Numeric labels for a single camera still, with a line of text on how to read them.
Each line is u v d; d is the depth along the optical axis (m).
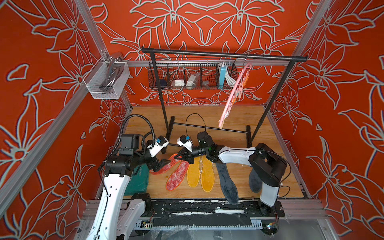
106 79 0.83
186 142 0.70
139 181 0.79
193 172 0.85
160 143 0.58
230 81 0.90
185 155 0.73
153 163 0.60
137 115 0.56
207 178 0.83
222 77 0.87
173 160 0.76
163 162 0.61
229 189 0.79
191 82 0.90
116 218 0.41
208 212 0.73
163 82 1.00
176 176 0.83
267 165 0.48
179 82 0.87
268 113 0.73
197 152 0.73
